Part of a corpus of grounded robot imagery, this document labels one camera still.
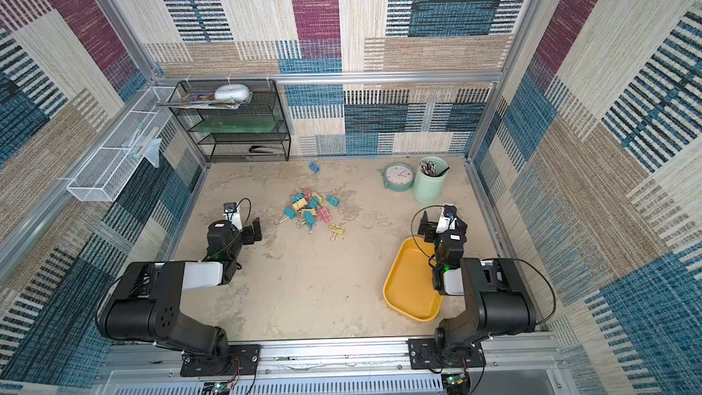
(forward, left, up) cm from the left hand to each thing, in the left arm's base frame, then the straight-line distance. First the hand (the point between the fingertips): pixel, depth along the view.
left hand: (243, 218), depth 94 cm
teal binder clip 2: (+11, -30, -5) cm, 32 cm away
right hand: (-1, -66, +4) cm, 67 cm away
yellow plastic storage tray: (-21, -54, -6) cm, 58 cm away
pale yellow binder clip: (+8, -17, -3) cm, 19 cm away
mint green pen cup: (+9, -64, +8) cm, 65 cm away
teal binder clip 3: (+5, -14, -6) cm, 16 cm away
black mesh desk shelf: (+36, +8, +14) cm, 40 cm away
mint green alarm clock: (+22, -55, -4) cm, 60 cm away
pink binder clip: (+4, -27, -4) cm, 27 cm away
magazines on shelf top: (+29, +12, +27) cm, 41 cm away
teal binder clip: (-1, -22, 0) cm, 22 cm away
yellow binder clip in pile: (-2, -31, -5) cm, 32 cm away
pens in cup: (+12, -63, +10) cm, 65 cm away
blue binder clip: (+28, -21, -5) cm, 35 cm away
